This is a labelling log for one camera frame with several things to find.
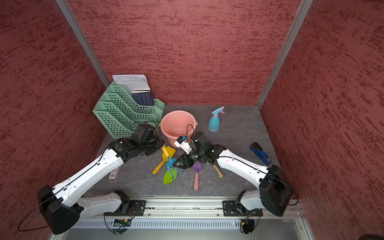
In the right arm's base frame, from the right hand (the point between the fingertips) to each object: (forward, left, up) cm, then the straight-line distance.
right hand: (177, 166), depth 73 cm
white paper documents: (+58, +35, +10) cm, 68 cm away
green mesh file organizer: (+34, +39, +1) cm, 52 cm away
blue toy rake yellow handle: (+2, +4, 0) cm, 4 cm away
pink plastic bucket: (+35, +2, -9) cm, 36 cm away
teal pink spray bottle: (+32, -22, -6) cm, 39 cm away
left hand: (+10, +8, +4) cm, 13 cm away
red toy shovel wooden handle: (0, -23, -13) cm, 26 cm away
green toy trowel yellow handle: (0, +7, -15) cm, 17 cm away
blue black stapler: (+16, -48, -13) cm, 52 cm away
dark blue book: (+53, +29, -1) cm, 60 cm away
